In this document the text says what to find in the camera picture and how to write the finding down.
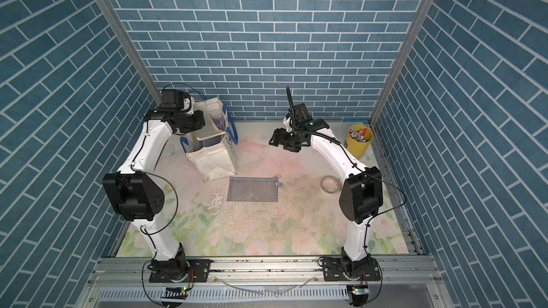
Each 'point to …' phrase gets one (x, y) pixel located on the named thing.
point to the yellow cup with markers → (358, 140)
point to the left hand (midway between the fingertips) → (210, 120)
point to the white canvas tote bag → (211, 150)
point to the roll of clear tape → (330, 184)
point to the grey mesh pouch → (254, 189)
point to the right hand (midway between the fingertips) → (277, 144)
